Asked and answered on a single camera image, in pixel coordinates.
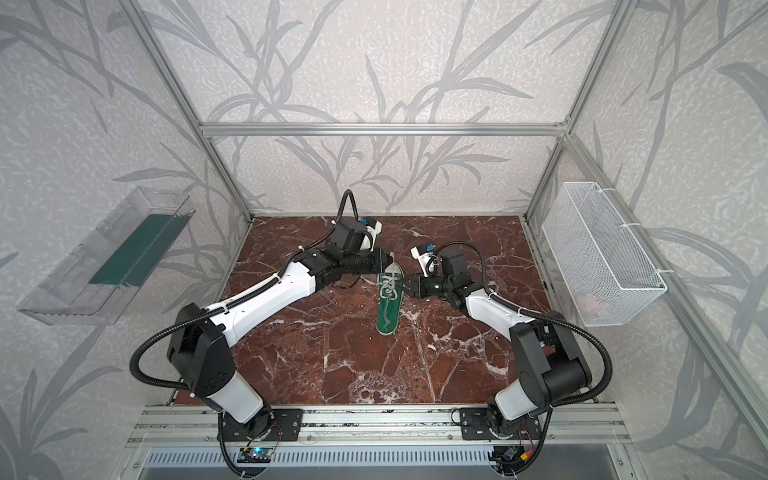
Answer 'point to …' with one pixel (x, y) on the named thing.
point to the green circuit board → (255, 455)
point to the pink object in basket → (590, 305)
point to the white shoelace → (387, 289)
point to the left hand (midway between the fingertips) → (399, 252)
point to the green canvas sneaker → (387, 322)
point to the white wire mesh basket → (605, 275)
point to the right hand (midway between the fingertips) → (402, 274)
